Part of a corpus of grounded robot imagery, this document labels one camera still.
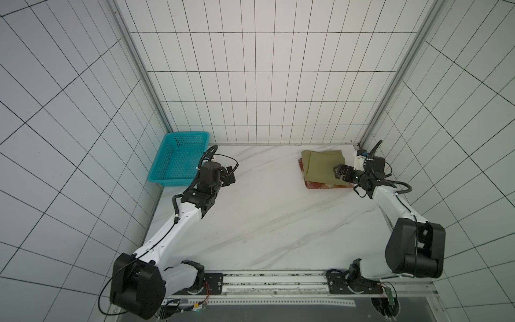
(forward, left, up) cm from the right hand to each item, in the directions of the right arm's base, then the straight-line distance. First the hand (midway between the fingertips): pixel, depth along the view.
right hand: (347, 166), depth 90 cm
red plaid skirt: (-3, +14, -12) cm, 19 cm away
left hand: (-10, +56, +5) cm, 58 cm away
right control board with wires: (-51, -8, -16) cm, 53 cm away
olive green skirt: (+8, +10, -10) cm, 16 cm away
